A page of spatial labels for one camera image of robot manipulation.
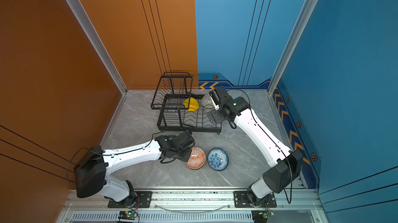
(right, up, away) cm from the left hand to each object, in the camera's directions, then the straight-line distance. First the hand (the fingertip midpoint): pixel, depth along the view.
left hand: (189, 153), depth 82 cm
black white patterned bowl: (+10, +28, +27) cm, 40 cm away
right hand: (+16, +22, -4) cm, 27 cm away
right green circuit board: (+34, -25, -12) cm, 44 cm away
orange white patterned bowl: (+4, -3, +1) cm, 5 cm away
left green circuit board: (-27, -25, -11) cm, 39 cm away
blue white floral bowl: (+15, -3, +1) cm, 16 cm away
